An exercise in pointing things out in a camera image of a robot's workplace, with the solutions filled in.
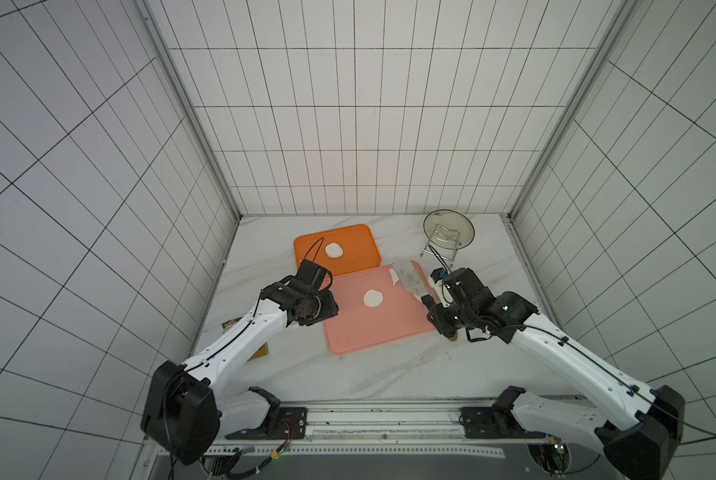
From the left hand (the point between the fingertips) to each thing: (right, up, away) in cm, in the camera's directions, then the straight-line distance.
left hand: (327, 316), depth 81 cm
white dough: (+13, +2, +14) cm, 20 cm away
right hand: (+26, +1, -4) cm, 26 cm away
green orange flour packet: (-19, -12, +4) cm, 23 cm away
